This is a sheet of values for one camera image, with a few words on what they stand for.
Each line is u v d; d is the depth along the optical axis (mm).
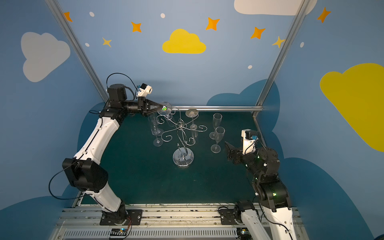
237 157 550
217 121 957
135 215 750
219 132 862
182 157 953
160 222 734
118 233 732
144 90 674
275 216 401
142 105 628
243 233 733
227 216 749
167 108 685
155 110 674
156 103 675
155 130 933
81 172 447
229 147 571
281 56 869
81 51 843
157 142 1042
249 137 507
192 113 783
